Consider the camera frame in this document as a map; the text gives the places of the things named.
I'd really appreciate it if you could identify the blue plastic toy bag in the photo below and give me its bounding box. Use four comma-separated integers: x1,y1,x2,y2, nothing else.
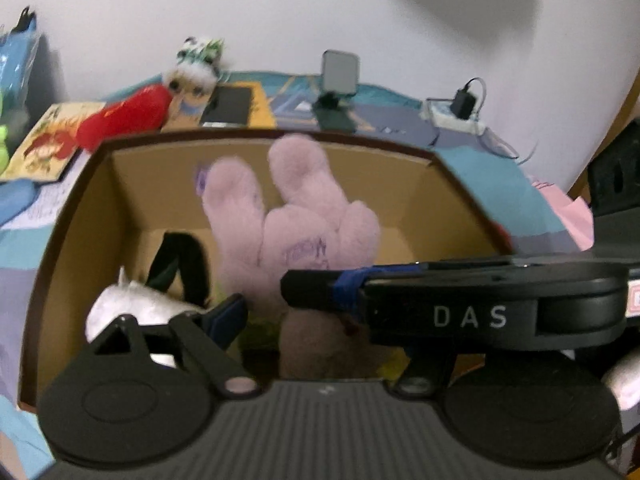
0,6,42,111

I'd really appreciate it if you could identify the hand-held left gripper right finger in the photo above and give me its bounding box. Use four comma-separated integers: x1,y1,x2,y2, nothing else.
390,350,456,398

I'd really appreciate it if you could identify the pink plush toy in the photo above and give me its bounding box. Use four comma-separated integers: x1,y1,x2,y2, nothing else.
197,132,383,381

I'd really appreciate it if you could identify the illustrated picture book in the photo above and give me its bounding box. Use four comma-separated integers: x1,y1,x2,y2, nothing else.
0,101,107,182

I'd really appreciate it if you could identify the white power strip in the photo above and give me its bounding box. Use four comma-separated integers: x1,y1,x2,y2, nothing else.
425,99,487,135

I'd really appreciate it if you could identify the white doll with green hat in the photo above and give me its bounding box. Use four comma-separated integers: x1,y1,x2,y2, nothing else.
165,36,228,108

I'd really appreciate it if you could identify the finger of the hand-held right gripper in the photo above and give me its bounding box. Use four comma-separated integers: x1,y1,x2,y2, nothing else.
280,266,373,318

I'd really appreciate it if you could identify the brown cardboard box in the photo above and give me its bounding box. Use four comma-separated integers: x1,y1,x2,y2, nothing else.
17,127,516,413

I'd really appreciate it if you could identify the pink cloth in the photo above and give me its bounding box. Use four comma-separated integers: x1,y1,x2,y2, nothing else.
525,174,596,251

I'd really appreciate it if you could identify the red plush toy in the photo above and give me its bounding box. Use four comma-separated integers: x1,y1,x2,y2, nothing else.
76,85,172,152

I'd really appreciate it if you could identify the yellow plush toy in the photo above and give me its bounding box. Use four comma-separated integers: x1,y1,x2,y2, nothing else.
382,352,413,381

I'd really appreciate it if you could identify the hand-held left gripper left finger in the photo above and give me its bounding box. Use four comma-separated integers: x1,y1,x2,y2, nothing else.
90,294,261,401

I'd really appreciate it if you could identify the white plush toy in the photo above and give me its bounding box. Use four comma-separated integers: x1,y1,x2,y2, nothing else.
85,267,201,368

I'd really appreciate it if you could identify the black phone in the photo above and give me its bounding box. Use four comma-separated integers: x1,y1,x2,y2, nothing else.
200,85,252,127

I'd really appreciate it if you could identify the black charger plug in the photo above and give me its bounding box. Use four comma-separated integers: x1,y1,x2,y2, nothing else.
451,87,477,121

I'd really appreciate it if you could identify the yellow-edged book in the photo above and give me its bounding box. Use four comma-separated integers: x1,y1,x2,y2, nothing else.
161,81,277,133

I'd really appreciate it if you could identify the small light panel on stand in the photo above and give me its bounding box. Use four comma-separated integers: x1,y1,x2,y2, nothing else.
311,50,360,134

